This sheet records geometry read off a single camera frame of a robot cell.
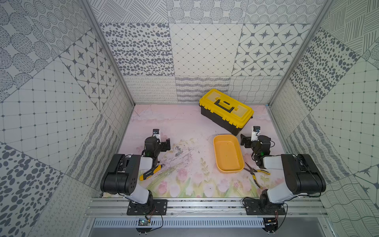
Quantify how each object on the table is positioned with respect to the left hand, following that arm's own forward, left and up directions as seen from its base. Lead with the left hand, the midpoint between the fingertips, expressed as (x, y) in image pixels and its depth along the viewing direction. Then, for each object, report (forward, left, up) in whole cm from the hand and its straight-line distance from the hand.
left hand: (161, 137), depth 95 cm
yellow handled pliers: (-19, -57, -6) cm, 60 cm away
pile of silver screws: (-7, -12, -6) cm, 15 cm away
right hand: (+3, -58, 0) cm, 58 cm away
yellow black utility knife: (-22, +4, -4) cm, 22 cm away
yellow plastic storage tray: (-8, -44, -6) cm, 45 cm away
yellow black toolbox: (+13, -41, +11) cm, 45 cm away
